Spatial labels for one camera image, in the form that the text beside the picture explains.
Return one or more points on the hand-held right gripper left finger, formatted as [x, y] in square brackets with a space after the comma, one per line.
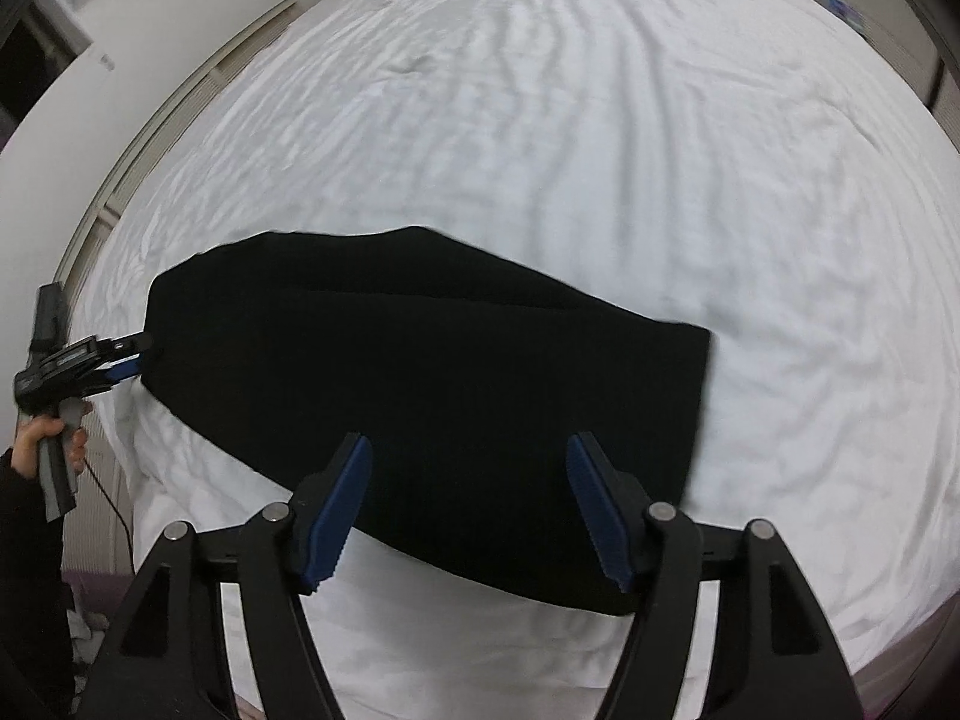
[337, 517]

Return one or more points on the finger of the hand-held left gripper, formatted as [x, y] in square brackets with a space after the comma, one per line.
[131, 345]
[124, 370]

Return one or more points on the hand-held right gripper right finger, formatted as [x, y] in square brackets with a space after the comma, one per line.
[600, 514]

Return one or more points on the black pants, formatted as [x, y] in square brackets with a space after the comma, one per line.
[450, 360]

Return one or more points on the person's left forearm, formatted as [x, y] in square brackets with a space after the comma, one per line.
[30, 555]

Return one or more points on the person's left hand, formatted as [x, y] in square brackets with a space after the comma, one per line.
[30, 442]

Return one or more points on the white louvred radiator cover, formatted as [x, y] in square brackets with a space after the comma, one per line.
[150, 120]

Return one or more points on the white crumpled cloth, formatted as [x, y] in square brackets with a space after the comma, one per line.
[90, 634]

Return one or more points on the white duvet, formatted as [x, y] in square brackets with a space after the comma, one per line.
[525, 127]

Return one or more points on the white wardrobe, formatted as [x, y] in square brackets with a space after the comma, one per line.
[900, 45]

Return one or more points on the blue and white box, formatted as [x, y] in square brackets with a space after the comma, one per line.
[846, 13]

